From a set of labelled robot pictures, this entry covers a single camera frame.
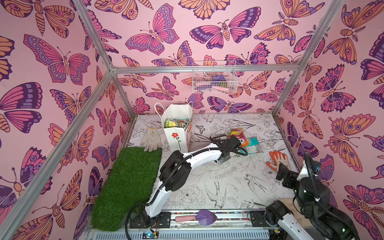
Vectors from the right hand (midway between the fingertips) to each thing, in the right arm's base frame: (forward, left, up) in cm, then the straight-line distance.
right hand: (291, 165), depth 64 cm
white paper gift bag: (+21, +52, -10) cm, 57 cm away
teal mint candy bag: (+25, +4, -23) cm, 34 cm away
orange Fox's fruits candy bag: (+35, +12, -21) cm, 42 cm away
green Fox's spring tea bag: (+31, +51, -6) cm, 60 cm away
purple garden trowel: (-16, +37, -25) cm, 47 cm away
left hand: (+18, +25, -18) cm, 36 cm away
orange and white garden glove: (+17, -9, -24) cm, 30 cm away
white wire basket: (+60, +36, +10) cm, 71 cm away
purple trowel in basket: (+51, +26, +7) cm, 58 cm away
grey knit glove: (+32, +73, -26) cm, 84 cm away
